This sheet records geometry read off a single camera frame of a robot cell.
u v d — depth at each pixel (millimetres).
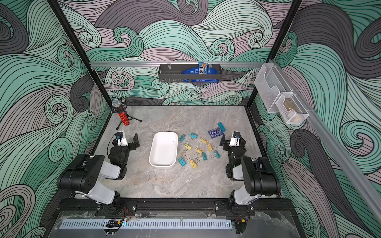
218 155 917
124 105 903
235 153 683
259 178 435
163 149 928
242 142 809
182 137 1001
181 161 880
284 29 789
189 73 929
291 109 646
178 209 756
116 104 847
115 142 795
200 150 925
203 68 900
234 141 770
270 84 777
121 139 751
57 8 715
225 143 810
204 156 915
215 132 1014
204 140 981
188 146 934
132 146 813
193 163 877
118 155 695
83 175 455
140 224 697
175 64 946
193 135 981
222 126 1065
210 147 950
